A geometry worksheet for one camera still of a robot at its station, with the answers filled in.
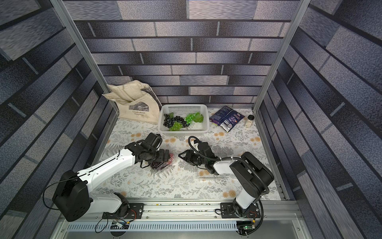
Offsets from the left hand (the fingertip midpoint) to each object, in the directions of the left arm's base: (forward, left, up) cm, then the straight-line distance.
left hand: (165, 155), depth 83 cm
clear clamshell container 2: (-14, -29, +18) cm, 37 cm away
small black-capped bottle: (+28, -56, -3) cm, 63 cm away
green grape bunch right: (+33, -15, -3) cm, 36 cm away
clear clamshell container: (-5, 0, -2) cm, 5 cm away
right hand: (+1, -8, -2) cm, 8 cm away
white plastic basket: (+26, -17, -9) cm, 32 cm away
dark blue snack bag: (+35, -42, -5) cm, 54 cm away
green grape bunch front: (+26, -4, -5) cm, 26 cm away
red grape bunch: (+1, -3, -1) cm, 4 cm away
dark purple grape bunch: (-4, +5, -3) cm, 7 cm away
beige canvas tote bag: (+31, +21, +14) cm, 40 cm away
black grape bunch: (+28, +1, -1) cm, 28 cm away
